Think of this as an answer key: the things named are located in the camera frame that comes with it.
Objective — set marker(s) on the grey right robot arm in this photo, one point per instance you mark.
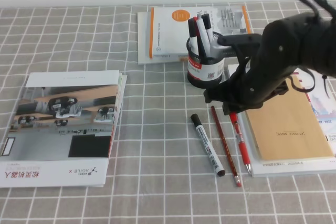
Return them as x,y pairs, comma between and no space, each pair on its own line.
318,52

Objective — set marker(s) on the tan kraft notebook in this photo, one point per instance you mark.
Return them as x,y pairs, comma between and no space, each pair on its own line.
285,128

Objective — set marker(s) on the robotics brochure with photo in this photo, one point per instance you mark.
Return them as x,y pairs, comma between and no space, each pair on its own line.
63,129

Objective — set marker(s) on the dark red pencil with eraser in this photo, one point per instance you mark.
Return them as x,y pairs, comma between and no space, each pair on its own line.
225,147

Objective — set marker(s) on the black capped marker in holder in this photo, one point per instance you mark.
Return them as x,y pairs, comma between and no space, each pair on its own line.
193,36

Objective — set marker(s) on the orange edged white book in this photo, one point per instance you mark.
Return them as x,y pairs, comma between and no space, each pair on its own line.
168,27

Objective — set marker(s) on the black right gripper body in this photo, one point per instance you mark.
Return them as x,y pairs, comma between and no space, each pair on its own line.
277,58

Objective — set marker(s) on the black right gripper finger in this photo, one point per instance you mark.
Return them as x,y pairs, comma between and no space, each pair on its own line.
222,93

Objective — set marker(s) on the white brochure under notebook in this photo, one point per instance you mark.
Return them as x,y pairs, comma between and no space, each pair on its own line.
322,102

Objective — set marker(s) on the black white marker on table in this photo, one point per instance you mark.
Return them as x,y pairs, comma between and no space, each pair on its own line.
214,160

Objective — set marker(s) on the black mesh pen holder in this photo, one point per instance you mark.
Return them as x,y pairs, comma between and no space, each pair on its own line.
206,72

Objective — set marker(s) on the white marker in holder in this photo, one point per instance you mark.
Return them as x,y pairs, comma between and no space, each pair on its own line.
203,35

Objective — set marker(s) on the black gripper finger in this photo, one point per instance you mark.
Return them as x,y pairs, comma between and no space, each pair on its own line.
233,107

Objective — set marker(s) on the red gel pen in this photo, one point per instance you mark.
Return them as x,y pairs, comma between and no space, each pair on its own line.
241,143

